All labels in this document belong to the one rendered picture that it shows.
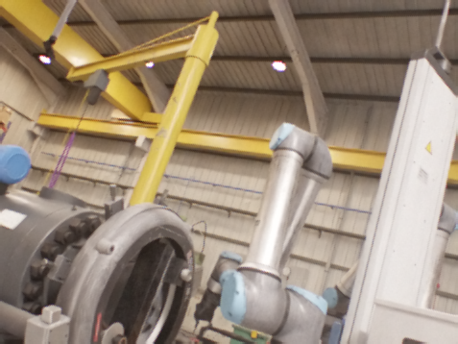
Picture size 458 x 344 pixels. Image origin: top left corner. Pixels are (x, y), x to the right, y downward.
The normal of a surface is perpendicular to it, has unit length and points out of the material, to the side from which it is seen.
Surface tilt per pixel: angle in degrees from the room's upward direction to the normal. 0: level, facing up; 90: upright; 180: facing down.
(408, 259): 90
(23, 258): 87
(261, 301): 80
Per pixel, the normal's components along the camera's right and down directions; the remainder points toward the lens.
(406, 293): 0.65, 0.00
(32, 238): -0.20, -0.65
